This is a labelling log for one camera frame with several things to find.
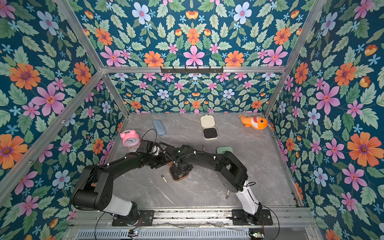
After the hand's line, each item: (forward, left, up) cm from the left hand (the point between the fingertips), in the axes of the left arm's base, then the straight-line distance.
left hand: (170, 159), depth 90 cm
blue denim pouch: (+28, +10, -1) cm, 30 cm away
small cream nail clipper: (-10, +4, -3) cm, 11 cm away
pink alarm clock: (+16, +26, +4) cm, 31 cm away
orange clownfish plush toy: (+22, -60, +4) cm, 64 cm away
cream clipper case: (+22, -27, -3) cm, 35 cm away
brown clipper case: (-2, 0, 0) cm, 2 cm away
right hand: (-6, -8, 0) cm, 10 cm away
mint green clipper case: (+7, -34, -4) cm, 34 cm away
